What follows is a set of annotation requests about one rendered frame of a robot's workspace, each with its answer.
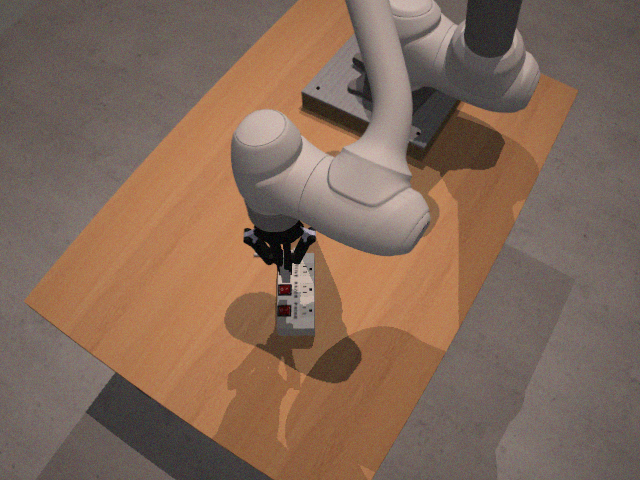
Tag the grey power strip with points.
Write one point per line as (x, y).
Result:
(296, 300)

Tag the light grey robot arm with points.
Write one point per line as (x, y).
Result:
(363, 198)

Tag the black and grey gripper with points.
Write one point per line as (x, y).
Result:
(254, 239)

